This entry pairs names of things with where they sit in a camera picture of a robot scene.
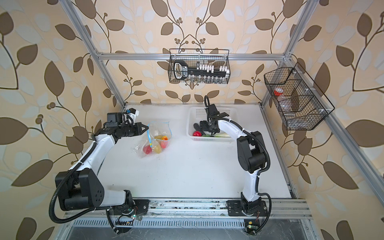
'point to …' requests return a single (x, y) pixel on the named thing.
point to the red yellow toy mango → (164, 142)
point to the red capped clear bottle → (278, 91)
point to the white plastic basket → (197, 114)
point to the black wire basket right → (301, 104)
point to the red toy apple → (147, 149)
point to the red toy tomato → (197, 133)
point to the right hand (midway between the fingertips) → (205, 129)
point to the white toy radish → (222, 134)
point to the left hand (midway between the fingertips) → (147, 126)
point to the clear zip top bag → (156, 140)
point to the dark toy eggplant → (196, 127)
